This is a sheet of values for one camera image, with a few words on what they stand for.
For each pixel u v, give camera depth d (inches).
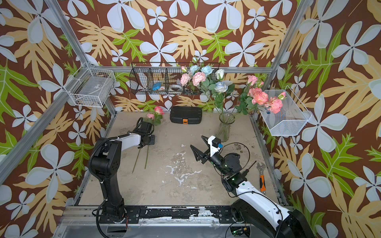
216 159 24.8
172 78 38.0
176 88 38.8
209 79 31.1
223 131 38.7
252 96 29.0
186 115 45.7
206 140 28.2
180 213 29.6
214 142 22.9
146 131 32.8
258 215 19.6
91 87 33.8
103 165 20.6
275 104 24.6
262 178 33.8
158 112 43.8
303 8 27.1
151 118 43.8
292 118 30.2
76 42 31.6
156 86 37.4
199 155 24.6
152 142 36.9
